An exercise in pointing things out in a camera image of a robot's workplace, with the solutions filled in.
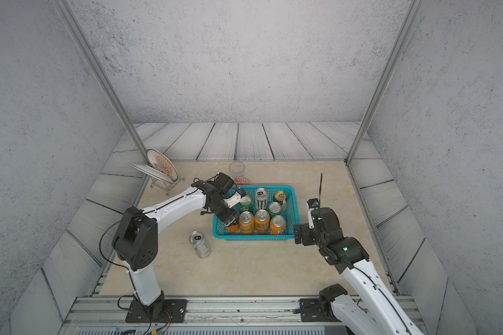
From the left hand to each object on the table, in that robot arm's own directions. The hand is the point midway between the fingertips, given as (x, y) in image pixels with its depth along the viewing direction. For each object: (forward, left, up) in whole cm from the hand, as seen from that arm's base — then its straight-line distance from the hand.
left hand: (234, 217), depth 89 cm
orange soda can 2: (-4, -5, +3) cm, 7 cm away
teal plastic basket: (+4, -24, -1) cm, 24 cm away
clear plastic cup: (+33, 0, -4) cm, 33 cm away
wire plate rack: (+21, +36, -3) cm, 42 cm away
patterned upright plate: (+29, +38, +5) cm, 48 cm away
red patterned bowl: (+23, -2, -4) cm, 24 cm away
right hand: (-9, -28, +9) cm, 31 cm away
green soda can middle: (+1, -17, +4) cm, 17 cm away
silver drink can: (-14, +11, +4) cm, 18 cm away
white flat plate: (+17, +36, +10) cm, 41 cm away
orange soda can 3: (-4, -11, +3) cm, 12 cm away
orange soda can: (-3, +1, -5) cm, 6 cm away
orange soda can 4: (-6, -17, +3) cm, 19 cm away
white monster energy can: (+5, -11, +6) cm, 14 cm away
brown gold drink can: (+8, -20, +4) cm, 22 cm away
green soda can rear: (+4, -5, +4) cm, 7 cm away
